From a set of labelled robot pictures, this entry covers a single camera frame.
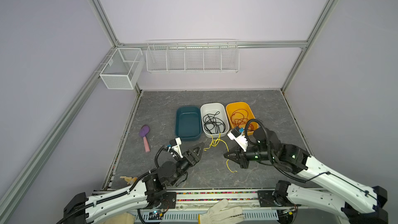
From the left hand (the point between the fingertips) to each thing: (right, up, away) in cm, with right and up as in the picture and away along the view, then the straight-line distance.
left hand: (204, 149), depth 69 cm
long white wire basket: (+8, +53, +35) cm, 64 cm away
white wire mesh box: (-53, +43, +30) cm, 74 cm away
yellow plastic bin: (+19, +19, +37) cm, 45 cm away
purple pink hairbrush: (-38, +3, +27) cm, 47 cm away
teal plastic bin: (-10, +7, +30) cm, 32 cm away
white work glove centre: (+7, -31, +1) cm, 31 cm away
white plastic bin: (+6, +18, +35) cm, 40 cm away
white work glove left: (-38, -32, +1) cm, 50 cm away
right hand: (+9, -1, -6) cm, 11 cm away
